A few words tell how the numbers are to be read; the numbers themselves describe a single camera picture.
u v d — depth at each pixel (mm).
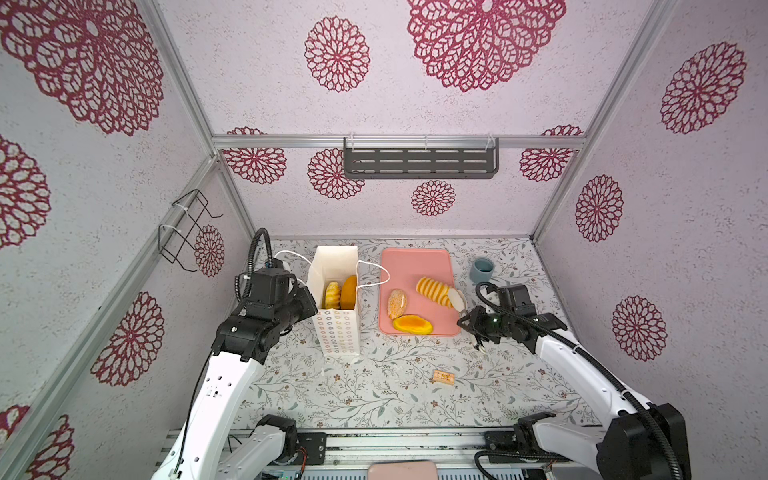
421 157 927
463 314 828
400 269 1130
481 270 1040
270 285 500
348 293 858
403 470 689
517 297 641
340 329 761
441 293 917
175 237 747
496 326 697
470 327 753
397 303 958
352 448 761
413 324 922
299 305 624
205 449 381
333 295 858
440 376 849
